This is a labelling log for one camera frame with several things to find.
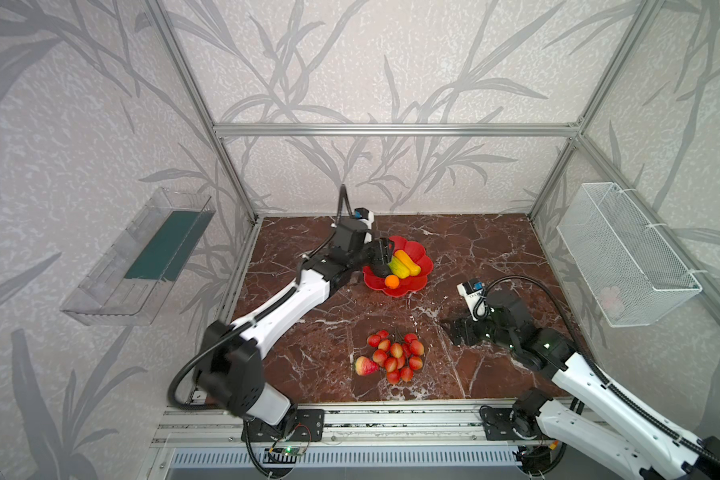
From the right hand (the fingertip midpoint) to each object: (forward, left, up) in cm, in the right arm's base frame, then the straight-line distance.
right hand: (452, 307), depth 77 cm
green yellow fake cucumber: (+21, +13, -13) cm, 27 cm away
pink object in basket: (-1, -39, +5) cm, 39 cm away
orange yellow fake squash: (+21, +8, -13) cm, 26 cm away
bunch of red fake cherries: (-10, +14, -11) cm, 21 cm away
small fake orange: (+16, +15, -14) cm, 26 cm away
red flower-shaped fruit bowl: (+17, +8, -16) cm, 25 cm away
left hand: (+17, +16, +9) cm, 25 cm away
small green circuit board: (-30, +42, -15) cm, 54 cm away
